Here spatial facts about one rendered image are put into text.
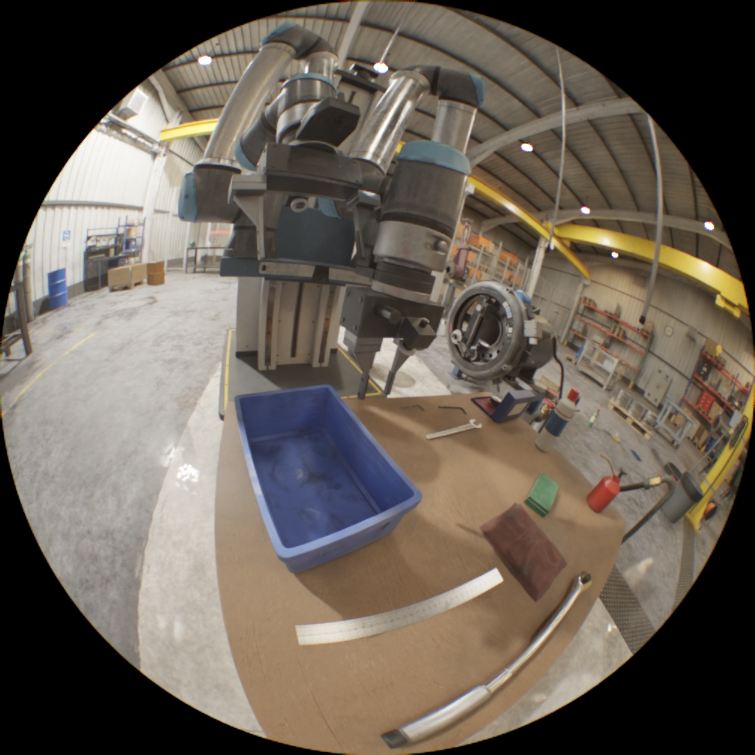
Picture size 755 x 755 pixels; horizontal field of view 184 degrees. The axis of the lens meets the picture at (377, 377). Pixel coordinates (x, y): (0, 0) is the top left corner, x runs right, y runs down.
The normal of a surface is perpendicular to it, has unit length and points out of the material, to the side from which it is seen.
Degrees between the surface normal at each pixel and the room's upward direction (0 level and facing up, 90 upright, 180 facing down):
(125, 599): 0
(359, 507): 0
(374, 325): 90
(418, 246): 90
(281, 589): 0
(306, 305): 90
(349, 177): 66
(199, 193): 97
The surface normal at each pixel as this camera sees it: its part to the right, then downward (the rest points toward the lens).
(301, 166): 0.63, 0.10
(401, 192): -0.63, 0.22
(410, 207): -0.37, 0.35
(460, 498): 0.22, -0.86
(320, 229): 0.50, 0.50
